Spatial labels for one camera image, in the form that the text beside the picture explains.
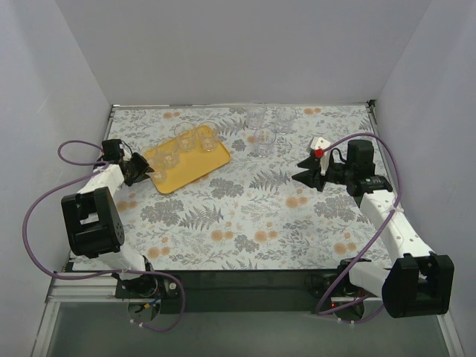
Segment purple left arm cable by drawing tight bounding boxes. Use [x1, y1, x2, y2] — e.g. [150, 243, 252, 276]
[22, 140, 186, 332]

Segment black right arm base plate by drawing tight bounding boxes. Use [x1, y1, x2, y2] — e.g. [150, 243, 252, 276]
[304, 274, 384, 324]

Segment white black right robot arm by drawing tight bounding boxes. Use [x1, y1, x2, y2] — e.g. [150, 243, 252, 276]
[292, 133, 454, 318]

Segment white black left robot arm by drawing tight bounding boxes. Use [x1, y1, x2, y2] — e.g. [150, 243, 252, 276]
[61, 139, 158, 298]

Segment clear drinking glass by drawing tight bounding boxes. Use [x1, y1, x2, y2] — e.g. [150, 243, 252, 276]
[159, 139, 180, 168]

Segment yellow plastic tray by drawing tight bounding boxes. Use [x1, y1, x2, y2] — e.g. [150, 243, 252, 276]
[144, 127, 231, 194]

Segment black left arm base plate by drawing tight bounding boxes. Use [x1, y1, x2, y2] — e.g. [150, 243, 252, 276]
[112, 273, 180, 322]

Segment floral patterned table mat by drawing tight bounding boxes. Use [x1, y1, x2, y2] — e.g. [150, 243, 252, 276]
[109, 105, 391, 270]

